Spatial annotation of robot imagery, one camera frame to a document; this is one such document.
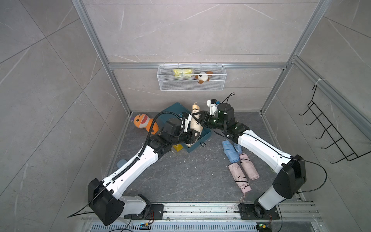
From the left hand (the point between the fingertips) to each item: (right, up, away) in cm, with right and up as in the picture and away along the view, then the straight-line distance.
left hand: (198, 131), depth 72 cm
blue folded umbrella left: (+23, -15, +21) cm, 34 cm away
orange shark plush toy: (-38, +6, +32) cm, 51 cm away
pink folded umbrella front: (+25, -27, +10) cm, 38 cm away
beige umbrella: (-2, +3, 0) cm, 4 cm away
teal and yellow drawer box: (-14, +12, +19) cm, 27 cm away
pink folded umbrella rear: (+33, -24, +13) cm, 43 cm away
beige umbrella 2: (-4, -8, +6) cm, 11 cm away
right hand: (-2, +8, +3) cm, 8 cm away
